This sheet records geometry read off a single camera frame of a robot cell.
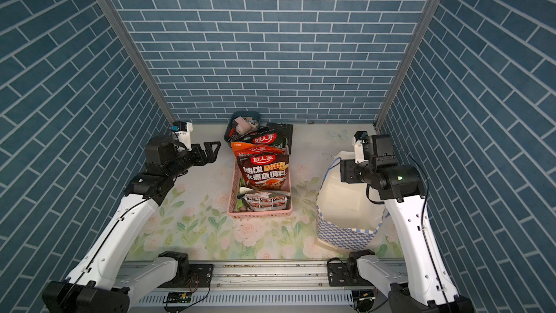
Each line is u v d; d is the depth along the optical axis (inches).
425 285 14.2
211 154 26.3
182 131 24.7
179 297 28.4
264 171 32.7
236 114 45.6
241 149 32.6
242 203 31.1
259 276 29.7
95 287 14.7
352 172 23.6
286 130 46.9
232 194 33.5
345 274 29.0
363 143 20.1
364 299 27.7
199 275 28.5
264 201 30.3
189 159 24.8
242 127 43.7
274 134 34.6
